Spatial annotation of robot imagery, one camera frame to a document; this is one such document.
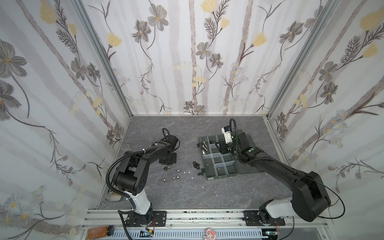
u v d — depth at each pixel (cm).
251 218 73
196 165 93
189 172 91
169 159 82
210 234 67
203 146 100
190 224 73
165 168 91
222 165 92
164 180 86
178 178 87
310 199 42
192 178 88
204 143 101
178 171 90
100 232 67
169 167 91
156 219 74
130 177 48
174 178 87
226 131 75
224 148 75
